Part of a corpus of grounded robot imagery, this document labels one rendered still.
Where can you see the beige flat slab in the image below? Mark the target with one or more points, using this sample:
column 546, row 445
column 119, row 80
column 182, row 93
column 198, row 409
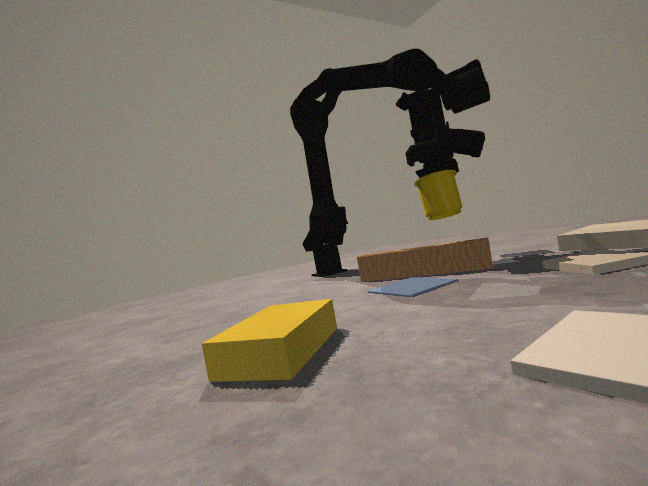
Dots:
column 601, row 352

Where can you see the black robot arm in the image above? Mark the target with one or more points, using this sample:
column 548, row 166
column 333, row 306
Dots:
column 411, row 70

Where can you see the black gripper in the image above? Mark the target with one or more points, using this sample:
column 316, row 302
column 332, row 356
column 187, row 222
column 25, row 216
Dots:
column 429, row 148

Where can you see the brown wooden bar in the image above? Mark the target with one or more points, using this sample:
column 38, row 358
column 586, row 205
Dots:
column 452, row 257

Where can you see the olive-yellow cup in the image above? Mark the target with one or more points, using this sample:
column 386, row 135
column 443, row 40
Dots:
column 439, row 194

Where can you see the yellow rectangular block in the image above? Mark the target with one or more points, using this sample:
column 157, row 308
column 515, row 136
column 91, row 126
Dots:
column 273, row 344

